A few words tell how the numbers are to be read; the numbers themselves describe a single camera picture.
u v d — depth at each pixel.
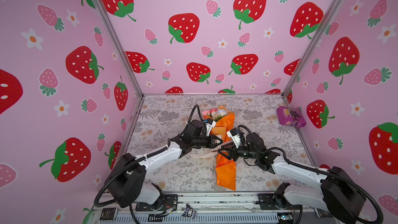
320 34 0.86
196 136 0.65
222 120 0.95
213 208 0.73
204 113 1.01
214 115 1.01
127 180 0.42
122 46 0.93
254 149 0.62
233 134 0.71
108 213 0.70
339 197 0.41
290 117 1.01
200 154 0.90
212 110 1.06
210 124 0.75
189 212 0.69
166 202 0.73
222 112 0.99
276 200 0.66
